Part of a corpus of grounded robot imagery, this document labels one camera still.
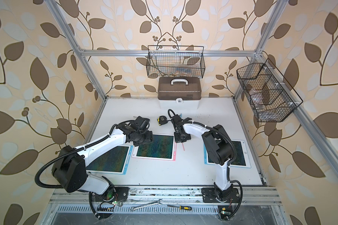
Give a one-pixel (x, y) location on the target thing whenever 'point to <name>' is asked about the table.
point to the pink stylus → (183, 146)
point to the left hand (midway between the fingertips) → (149, 138)
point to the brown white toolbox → (179, 93)
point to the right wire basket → (269, 93)
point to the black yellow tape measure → (162, 120)
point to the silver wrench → (133, 208)
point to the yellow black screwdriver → (188, 208)
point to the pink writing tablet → (163, 147)
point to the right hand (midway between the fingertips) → (181, 140)
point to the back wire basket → (175, 61)
